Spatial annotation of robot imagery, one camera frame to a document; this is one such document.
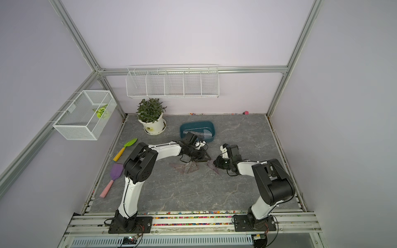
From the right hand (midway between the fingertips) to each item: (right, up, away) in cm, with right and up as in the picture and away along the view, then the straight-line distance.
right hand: (213, 161), depth 94 cm
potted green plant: (-40, +28, +4) cm, 49 cm away
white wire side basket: (-69, +27, -12) cm, 75 cm away
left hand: (-3, +1, -2) cm, 3 cm away
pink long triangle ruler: (-18, -4, -1) cm, 19 cm away
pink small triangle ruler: (-12, -4, -1) cm, 13 cm away
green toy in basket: (-60, +28, -13) cm, 68 cm away
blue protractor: (-3, +16, +14) cm, 21 cm away
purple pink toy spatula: (-58, -5, -3) cm, 59 cm away
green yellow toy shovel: (-56, +10, +8) cm, 57 cm away
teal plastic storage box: (-10, +21, +18) cm, 29 cm away
